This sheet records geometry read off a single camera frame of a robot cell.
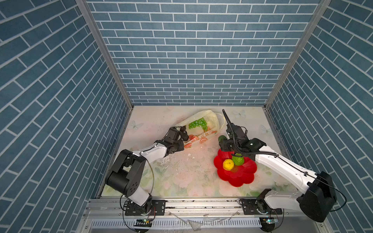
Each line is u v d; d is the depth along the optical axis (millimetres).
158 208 737
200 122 1050
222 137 807
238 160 849
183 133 1036
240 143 606
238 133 614
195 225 698
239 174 848
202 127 1077
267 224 713
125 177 445
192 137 985
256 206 662
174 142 723
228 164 838
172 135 730
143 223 722
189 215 723
